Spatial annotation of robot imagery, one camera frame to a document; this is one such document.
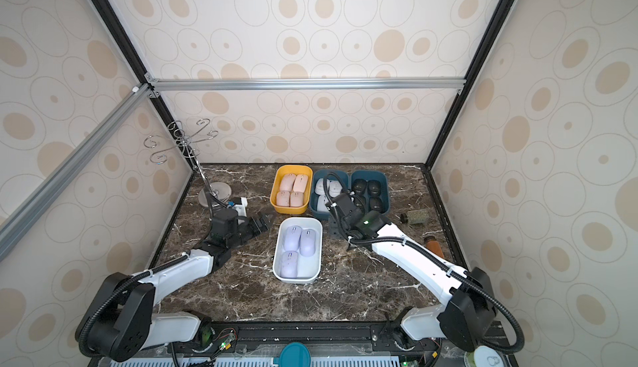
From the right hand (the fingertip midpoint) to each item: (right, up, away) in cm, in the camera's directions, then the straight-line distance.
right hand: (345, 224), depth 81 cm
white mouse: (-9, +12, +28) cm, 32 cm away
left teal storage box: (-1, +17, +27) cm, 32 cm away
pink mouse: (-23, +14, +28) cm, 39 cm away
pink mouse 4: (-19, +7, +24) cm, 31 cm away
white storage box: (-17, -11, +10) cm, 22 cm away
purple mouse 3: (-19, -15, +4) cm, 24 cm away
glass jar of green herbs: (+29, 0, +17) cm, 33 cm away
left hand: (-23, +2, +4) cm, 24 cm away
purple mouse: (-19, -7, +11) cm, 23 cm away
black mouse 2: (+15, +12, +28) cm, 34 cm away
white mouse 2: (-2, +12, +25) cm, 28 cm away
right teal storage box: (+15, +17, +28) cm, 37 cm away
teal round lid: (-15, -32, -16) cm, 39 cm away
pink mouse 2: (-17, +14, +28) cm, 36 cm away
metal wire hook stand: (-54, +9, +25) cm, 60 cm away
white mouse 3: (-8, +6, +22) cm, 25 cm away
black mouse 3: (+15, +5, +22) cm, 27 cm away
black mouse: (+9, +13, +28) cm, 32 cm away
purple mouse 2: (-13, -8, +10) cm, 18 cm away
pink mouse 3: (-24, +7, +24) cm, 35 cm away
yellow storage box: (-22, +20, +31) cm, 43 cm away
